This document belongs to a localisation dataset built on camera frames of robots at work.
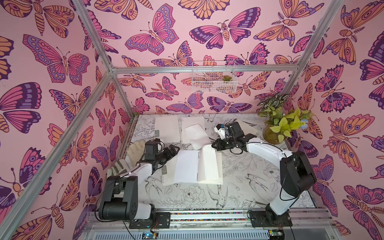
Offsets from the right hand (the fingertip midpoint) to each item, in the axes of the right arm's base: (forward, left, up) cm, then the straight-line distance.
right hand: (213, 143), depth 89 cm
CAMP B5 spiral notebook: (+22, -27, -12) cm, 37 cm away
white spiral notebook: (+16, +32, -7) cm, 36 cm away
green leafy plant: (+8, -37, +12) cm, 40 cm away
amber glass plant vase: (+14, -41, -9) cm, 44 cm away
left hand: (-3, +22, -4) cm, 23 cm away
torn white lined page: (+29, +18, -13) cm, 36 cm away
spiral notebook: (-13, +27, -11) cm, 32 cm away
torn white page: (+13, +9, -10) cm, 19 cm away
